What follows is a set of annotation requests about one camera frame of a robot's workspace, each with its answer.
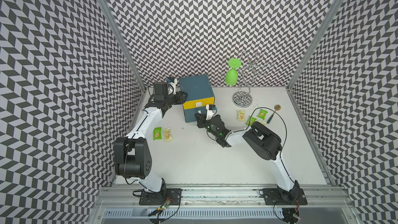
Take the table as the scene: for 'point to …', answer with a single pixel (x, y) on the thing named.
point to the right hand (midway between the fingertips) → (194, 115)
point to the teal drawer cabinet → (200, 93)
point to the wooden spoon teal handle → (276, 107)
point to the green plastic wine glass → (231, 74)
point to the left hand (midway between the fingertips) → (185, 95)
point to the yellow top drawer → (200, 103)
